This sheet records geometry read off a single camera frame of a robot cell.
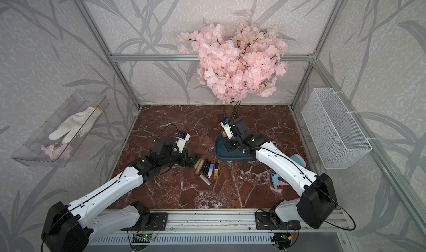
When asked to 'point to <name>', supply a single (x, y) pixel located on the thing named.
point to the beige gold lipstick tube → (196, 164)
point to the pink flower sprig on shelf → (58, 150)
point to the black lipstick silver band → (207, 166)
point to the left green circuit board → (142, 237)
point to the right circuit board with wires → (282, 241)
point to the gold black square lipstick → (216, 171)
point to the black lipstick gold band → (203, 170)
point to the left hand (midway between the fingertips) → (195, 153)
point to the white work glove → (76, 124)
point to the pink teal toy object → (276, 182)
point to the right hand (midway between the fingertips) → (227, 138)
